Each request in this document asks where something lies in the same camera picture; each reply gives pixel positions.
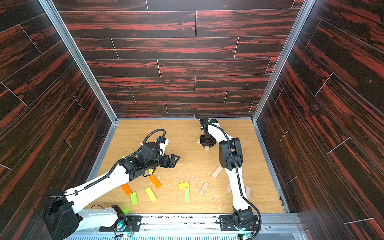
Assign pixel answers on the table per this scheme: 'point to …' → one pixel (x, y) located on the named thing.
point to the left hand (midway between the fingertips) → (174, 156)
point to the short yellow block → (182, 185)
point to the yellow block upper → (150, 171)
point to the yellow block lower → (150, 194)
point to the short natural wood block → (198, 141)
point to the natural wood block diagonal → (217, 171)
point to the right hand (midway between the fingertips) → (209, 144)
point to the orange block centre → (155, 181)
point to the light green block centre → (187, 196)
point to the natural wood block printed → (204, 188)
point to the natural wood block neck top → (207, 147)
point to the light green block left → (134, 198)
